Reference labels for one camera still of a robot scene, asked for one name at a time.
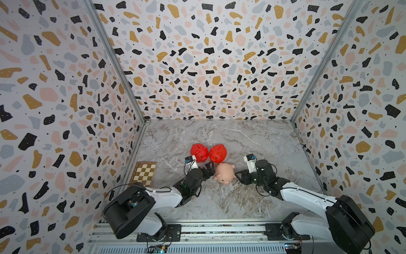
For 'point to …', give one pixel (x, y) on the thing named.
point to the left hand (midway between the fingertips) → (211, 164)
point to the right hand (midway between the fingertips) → (238, 173)
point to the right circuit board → (293, 248)
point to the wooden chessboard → (144, 172)
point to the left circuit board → (160, 248)
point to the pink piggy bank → (224, 173)
